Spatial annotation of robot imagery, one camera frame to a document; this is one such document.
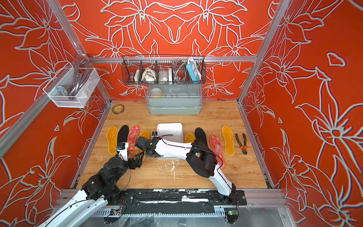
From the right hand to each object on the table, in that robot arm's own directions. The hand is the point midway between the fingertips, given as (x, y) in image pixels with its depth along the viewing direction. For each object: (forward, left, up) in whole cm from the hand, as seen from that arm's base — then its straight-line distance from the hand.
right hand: (149, 154), depth 86 cm
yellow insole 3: (+13, -25, -3) cm, 29 cm away
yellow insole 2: (+16, +6, -3) cm, 17 cm away
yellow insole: (+12, +29, -3) cm, 32 cm away
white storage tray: (+21, -14, -2) cm, 25 cm away
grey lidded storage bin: (+34, -15, +15) cm, 40 cm away
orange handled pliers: (+7, -61, -3) cm, 61 cm away
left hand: (-2, +5, +8) cm, 10 cm away
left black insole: (+15, +22, -3) cm, 27 cm away
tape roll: (+40, +34, -3) cm, 53 cm away
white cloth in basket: (+40, +2, +29) cm, 50 cm away
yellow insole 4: (+16, -53, -4) cm, 55 cm away
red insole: (+18, +15, -3) cm, 24 cm away
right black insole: (+17, -33, -4) cm, 37 cm away
